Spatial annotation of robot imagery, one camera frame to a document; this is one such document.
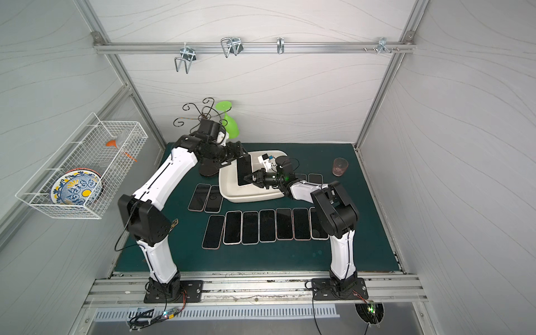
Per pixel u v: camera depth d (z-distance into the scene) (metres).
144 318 0.70
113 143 0.77
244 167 0.88
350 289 0.68
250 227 0.88
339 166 1.07
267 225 0.88
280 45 0.78
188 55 0.78
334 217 0.52
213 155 0.71
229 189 1.01
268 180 0.83
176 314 0.69
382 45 0.76
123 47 0.78
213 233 0.87
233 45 0.76
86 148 0.70
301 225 0.91
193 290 0.73
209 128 0.66
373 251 0.84
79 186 0.62
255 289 0.75
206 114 0.91
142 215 0.46
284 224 0.91
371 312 0.72
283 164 0.74
